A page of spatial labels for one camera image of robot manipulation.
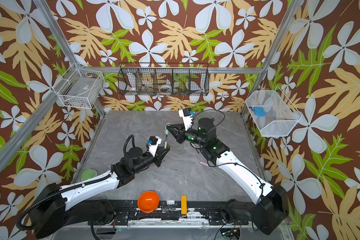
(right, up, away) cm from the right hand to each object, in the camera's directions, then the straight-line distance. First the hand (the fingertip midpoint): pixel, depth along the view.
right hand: (167, 128), depth 66 cm
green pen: (-1, -7, +4) cm, 8 cm away
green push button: (-49, -27, +22) cm, 60 cm away
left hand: (-1, -9, +9) cm, 13 cm away
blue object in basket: (+52, +10, +19) cm, 56 cm away
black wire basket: (-5, +33, +32) cm, 46 cm away
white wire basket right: (+60, +5, +12) cm, 61 cm away
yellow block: (+8, -41, +12) cm, 43 cm away
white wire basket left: (-52, +23, +20) cm, 61 cm away
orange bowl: (-11, -39, +11) cm, 42 cm away
